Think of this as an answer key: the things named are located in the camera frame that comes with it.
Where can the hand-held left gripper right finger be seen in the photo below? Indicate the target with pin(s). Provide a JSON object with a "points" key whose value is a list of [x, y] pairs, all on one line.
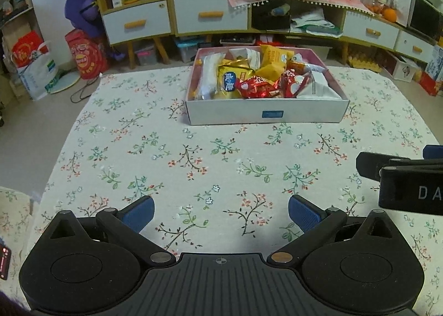
{"points": [[304, 214]]}

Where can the red gift bag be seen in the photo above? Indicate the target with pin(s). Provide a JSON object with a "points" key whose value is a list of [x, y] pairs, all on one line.
{"points": [[86, 56]]}

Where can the folded cloths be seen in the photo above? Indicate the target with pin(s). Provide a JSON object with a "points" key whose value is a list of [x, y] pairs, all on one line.
{"points": [[315, 23]]}

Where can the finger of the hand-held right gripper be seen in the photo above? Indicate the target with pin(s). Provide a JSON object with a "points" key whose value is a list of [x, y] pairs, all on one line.
{"points": [[434, 152], [370, 163]]}

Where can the orange snack packet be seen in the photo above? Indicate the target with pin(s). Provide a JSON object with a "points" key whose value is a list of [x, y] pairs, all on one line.
{"points": [[296, 66]]}

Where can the black phone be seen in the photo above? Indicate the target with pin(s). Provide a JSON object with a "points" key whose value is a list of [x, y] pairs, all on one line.
{"points": [[4, 262]]}

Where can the orange fruit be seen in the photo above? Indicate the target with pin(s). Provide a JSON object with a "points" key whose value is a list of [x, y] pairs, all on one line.
{"points": [[390, 14]]}

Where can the gold snack packet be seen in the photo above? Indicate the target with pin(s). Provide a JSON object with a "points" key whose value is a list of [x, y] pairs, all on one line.
{"points": [[246, 74]]}

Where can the pink cardboard box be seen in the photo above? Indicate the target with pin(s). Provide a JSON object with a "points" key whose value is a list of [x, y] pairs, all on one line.
{"points": [[225, 111]]}

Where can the red snack packet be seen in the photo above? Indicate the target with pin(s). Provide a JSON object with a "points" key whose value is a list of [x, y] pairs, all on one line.
{"points": [[256, 86], [292, 84]]}

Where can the floral tablecloth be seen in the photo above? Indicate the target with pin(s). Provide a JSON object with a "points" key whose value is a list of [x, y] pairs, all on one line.
{"points": [[225, 156]]}

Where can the cluttered storage shelf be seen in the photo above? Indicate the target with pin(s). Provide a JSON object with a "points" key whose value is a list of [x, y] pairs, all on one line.
{"points": [[17, 1]]}

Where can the red paper bag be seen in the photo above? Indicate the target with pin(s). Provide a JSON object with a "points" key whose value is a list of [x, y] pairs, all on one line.
{"points": [[26, 49]]}

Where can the round white floor base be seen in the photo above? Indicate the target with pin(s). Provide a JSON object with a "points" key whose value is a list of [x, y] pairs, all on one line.
{"points": [[64, 83]]}

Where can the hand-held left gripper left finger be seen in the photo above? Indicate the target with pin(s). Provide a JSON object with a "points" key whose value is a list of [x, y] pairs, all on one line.
{"points": [[138, 214]]}

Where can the yellow egg tray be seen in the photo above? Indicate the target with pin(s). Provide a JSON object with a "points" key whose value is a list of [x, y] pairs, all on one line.
{"points": [[363, 63]]}

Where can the wooden cabinet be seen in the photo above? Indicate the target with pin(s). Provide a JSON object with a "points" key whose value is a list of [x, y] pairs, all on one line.
{"points": [[337, 20]]}

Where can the yellow blue-label snack packet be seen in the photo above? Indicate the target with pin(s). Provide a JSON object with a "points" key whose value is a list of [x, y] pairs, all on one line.
{"points": [[230, 82]]}

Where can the red box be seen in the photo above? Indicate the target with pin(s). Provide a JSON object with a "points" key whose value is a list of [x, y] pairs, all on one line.
{"points": [[431, 84]]}

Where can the clear storage box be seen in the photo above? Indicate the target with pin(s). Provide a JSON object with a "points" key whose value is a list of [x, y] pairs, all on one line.
{"points": [[145, 55]]}

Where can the blue-lid storage box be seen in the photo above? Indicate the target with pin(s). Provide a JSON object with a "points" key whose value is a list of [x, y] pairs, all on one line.
{"points": [[190, 50]]}

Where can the white plastic bag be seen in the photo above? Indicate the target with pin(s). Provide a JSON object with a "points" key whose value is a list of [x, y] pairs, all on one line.
{"points": [[38, 77]]}

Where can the clear white biscuit packet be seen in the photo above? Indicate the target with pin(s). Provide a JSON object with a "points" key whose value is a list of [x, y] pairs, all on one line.
{"points": [[209, 73]]}

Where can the white drawer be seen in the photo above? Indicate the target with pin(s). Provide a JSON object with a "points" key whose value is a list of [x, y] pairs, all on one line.
{"points": [[211, 14], [372, 30], [415, 46], [136, 21]]}

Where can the purple plush toy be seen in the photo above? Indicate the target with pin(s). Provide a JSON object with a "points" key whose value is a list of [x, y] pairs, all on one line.
{"points": [[81, 8]]}

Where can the floral seat cushion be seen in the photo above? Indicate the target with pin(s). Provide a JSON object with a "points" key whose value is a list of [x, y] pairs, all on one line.
{"points": [[14, 219]]}

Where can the white printed box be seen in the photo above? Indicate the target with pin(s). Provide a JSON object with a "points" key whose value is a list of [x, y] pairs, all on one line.
{"points": [[403, 66]]}

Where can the black appliance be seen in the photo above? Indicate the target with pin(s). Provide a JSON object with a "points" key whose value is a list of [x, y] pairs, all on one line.
{"points": [[422, 16]]}

